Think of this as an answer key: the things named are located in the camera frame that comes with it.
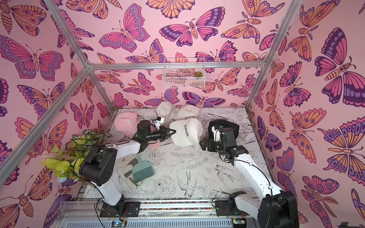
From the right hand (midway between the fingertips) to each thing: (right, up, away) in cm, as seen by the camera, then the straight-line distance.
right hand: (207, 142), depth 83 cm
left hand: (-18, +6, +2) cm, 19 cm away
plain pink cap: (-30, -1, -3) cm, 30 cm away
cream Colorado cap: (-12, +19, +27) cm, 35 cm away
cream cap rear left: (-29, +21, +28) cm, 45 cm away
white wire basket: (-14, +45, +12) cm, 48 cm away
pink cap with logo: (-55, +11, +20) cm, 60 cm away
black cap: (+15, +10, +14) cm, 23 cm away
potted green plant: (-67, -7, -19) cm, 70 cm away
